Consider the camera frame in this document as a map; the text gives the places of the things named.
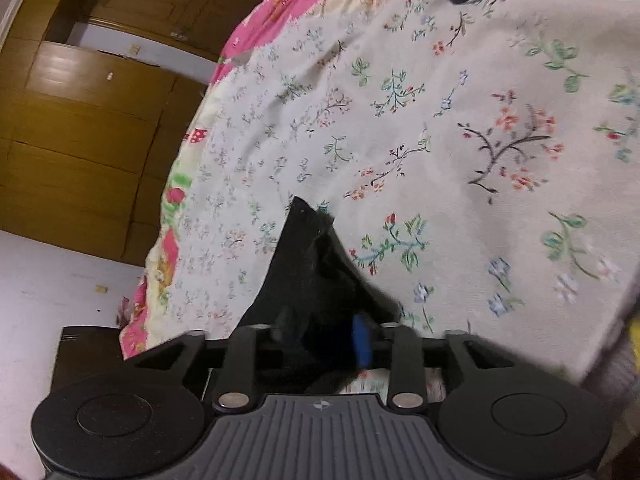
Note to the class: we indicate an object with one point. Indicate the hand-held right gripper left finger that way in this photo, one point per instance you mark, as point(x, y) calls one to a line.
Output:
point(240, 365)

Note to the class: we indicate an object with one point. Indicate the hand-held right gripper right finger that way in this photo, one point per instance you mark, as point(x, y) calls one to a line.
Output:
point(361, 342)

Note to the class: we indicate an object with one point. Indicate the black pants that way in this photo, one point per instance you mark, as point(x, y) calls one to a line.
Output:
point(310, 285)

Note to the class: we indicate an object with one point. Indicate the white floral bed sheet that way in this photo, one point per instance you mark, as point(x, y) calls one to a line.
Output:
point(450, 85)

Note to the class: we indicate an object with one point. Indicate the dark wooden headboard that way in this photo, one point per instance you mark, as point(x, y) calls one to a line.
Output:
point(85, 355)

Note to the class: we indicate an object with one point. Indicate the pink cartoon quilt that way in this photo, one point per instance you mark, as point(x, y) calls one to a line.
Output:
point(280, 15)

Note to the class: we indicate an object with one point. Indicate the brown wooden wardrobe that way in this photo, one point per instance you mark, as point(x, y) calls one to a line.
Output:
point(75, 135)

